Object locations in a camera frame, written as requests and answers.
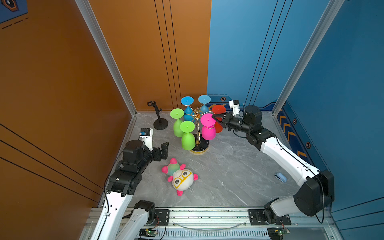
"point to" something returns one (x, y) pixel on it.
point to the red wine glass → (218, 109)
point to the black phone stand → (161, 123)
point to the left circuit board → (148, 232)
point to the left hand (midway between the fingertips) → (159, 141)
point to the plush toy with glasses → (182, 179)
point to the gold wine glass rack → (201, 140)
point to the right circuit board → (275, 233)
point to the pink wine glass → (208, 123)
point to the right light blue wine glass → (204, 99)
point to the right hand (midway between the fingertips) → (211, 117)
